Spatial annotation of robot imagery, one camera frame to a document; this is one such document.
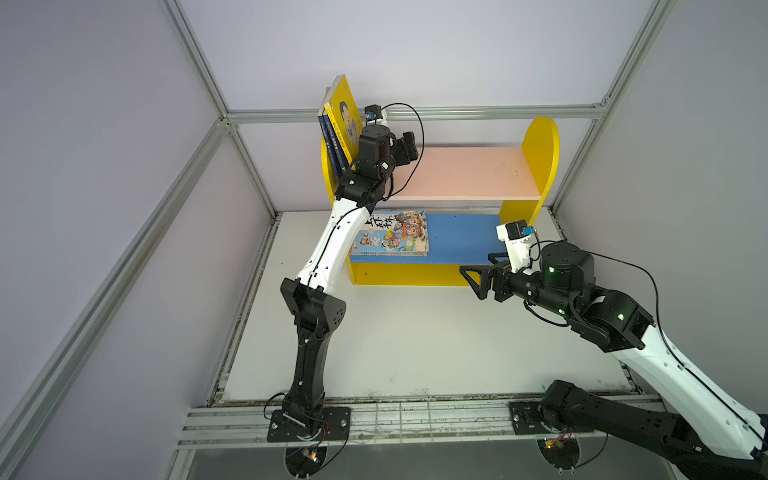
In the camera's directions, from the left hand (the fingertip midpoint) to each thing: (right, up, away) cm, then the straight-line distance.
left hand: (390, 127), depth 77 cm
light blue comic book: (0, -27, +16) cm, 32 cm away
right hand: (+19, -32, -14) cm, 40 cm away
